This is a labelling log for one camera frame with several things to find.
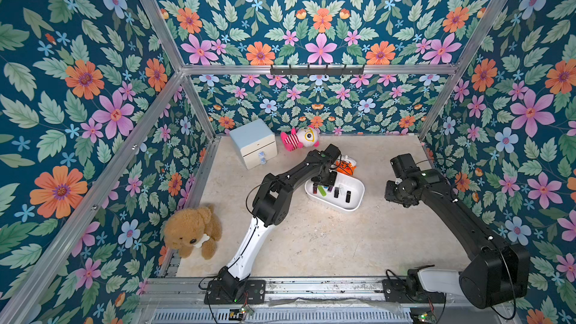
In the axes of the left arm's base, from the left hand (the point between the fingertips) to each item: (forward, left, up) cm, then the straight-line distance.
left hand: (332, 181), depth 99 cm
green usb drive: (-3, +5, -2) cm, 6 cm away
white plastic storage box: (-1, -6, -1) cm, 6 cm away
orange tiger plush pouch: (+5, -7, +3) cm, 9 cm away
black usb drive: (-8, -6, -2) cm, 10 cm away
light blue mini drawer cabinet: (+16, +33, +12) cm, 38 cm away
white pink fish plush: (+24, +10, +4) cm, 27 cm away
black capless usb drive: (-5, -1, -3) cm, 6 cm away
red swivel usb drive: (-2, +8, -2) cm, 8 cm away
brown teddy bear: (-24, +51, +17) cm, 59 cm away
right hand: (-14, -19, +11) cm, 27 cm away
